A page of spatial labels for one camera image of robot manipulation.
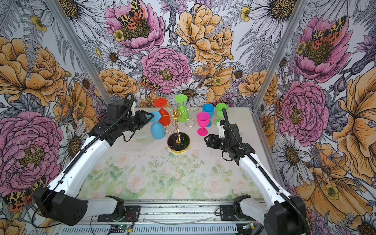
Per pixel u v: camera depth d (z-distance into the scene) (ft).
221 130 2.40
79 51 2.86
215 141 2.31
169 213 2.50
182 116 2.61
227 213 2.44
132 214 2.41
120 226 2.33
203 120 3.20
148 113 2.35
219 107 3.45
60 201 1.24
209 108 3.38
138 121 2.17
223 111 2.05
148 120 2.24
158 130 2.74
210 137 2.36
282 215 1.27
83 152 1.50
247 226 2.34
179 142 3.26
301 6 2.34
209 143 2.39
